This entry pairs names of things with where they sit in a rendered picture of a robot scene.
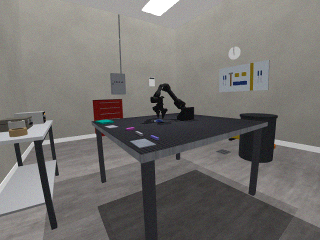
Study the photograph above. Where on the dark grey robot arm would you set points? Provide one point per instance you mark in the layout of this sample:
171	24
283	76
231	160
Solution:
159	99

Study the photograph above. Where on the teal rectangular block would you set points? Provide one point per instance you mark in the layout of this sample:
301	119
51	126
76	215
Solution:
104	121

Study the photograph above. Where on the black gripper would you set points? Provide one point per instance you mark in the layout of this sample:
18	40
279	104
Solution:
162	110

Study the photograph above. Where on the black grid work mat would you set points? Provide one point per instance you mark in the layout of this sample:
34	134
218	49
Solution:
172	132

